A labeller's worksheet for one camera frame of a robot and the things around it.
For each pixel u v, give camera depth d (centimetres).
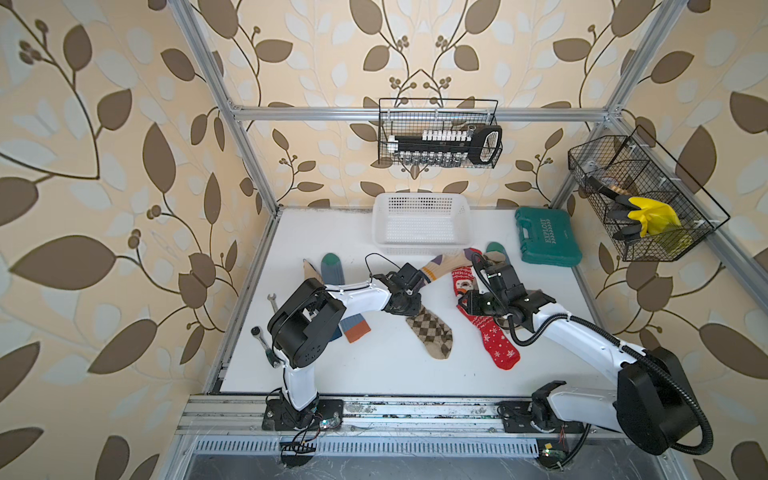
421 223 116
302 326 49
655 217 68
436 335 86
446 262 102
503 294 66
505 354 85
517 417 72
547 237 105
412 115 91
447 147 85
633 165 79
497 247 108
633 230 64
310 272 101
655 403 41
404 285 73
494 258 105
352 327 89
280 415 74
